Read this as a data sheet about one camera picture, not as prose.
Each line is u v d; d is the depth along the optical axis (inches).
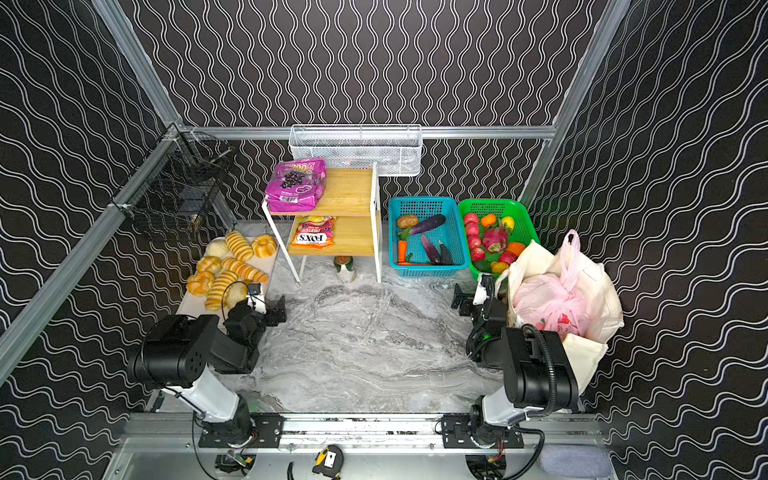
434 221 45.6
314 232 36.4
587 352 24.1
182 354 18.8
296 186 30.0
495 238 41.7
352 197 32.6
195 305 39.0
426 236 45.5
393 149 40.6
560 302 28.8
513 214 45.7
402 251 43.1
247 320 28.3
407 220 45.5
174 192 36.4
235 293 37.3
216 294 38.4
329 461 27.1
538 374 16.3
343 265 37.3
